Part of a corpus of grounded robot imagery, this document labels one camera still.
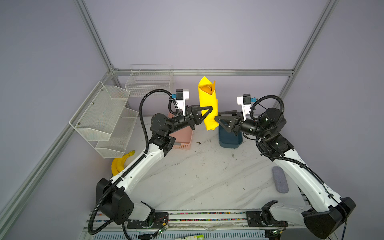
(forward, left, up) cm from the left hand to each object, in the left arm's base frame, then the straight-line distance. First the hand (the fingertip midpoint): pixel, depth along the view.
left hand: (212, 108), depth 54 cm
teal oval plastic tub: (+18, -17, -44) cm, 51 cm away
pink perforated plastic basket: (+21, +14, -45) cm, 52 cm away
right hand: (-1, -2, -4) cm, 4 cm away
